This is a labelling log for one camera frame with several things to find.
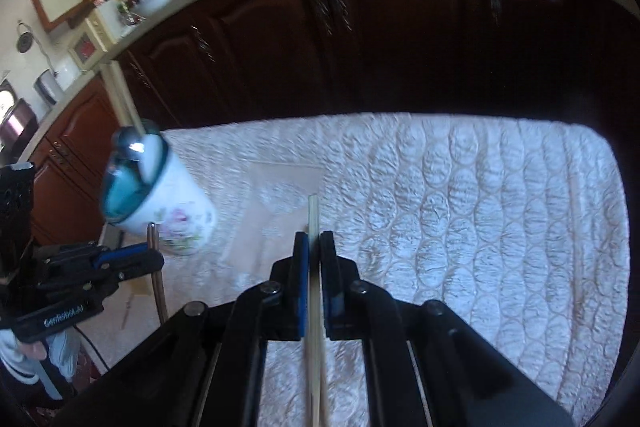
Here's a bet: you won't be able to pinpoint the dark wooden kitchen cabinets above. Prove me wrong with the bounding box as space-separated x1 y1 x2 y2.
27 0 640 249

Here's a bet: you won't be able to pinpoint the left hand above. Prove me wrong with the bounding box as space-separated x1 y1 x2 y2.
1 329 80 385

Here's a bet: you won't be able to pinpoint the white floral utensil cup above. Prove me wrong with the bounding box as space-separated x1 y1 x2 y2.
100 120 218 256

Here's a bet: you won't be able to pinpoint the white ceramic soup spoon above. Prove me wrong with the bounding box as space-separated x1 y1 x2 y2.
130 134 165 184

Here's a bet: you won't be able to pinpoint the metal spoon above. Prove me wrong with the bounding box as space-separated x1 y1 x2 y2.
112 126 144 158

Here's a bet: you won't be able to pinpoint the quilted white tablecloth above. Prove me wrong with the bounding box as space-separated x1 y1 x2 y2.
163 114 630 425

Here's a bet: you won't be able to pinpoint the gold handled utensil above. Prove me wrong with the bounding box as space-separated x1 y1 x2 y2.
146 222 169 325

